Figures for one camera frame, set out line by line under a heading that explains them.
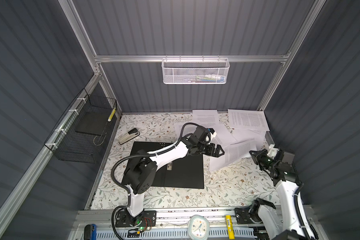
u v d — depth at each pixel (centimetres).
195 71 111
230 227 70
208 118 118
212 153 73
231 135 107
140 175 49
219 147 74
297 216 43
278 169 58
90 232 68
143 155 50
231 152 94
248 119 116
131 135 103
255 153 77
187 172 89
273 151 72
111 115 81
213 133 78
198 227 69
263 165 69
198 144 68
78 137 72
